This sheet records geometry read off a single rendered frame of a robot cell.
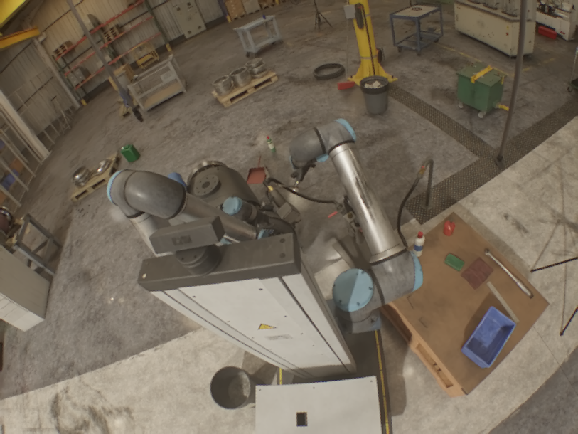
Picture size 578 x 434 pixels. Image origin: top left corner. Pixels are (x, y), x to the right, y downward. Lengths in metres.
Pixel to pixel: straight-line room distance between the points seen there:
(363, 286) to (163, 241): 0.70
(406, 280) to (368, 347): 0.92
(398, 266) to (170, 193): 0.77
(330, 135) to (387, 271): 0.55
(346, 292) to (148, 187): 0.71
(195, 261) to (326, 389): 1.00
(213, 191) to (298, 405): 1.53
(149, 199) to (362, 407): 1.14
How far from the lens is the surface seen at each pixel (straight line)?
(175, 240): 0.48
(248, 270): 0.49
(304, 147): 1.12
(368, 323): 1.18
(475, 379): 1.79
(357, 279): 1.01
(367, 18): 4.56
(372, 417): 1.32
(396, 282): 1.03
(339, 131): 1.13
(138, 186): 0.81
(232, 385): 2.29
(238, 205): 1.27
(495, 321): 1.88
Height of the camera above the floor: 2.16
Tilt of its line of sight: 48 degrees down
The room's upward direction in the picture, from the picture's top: 25 degrees counter-clockwise
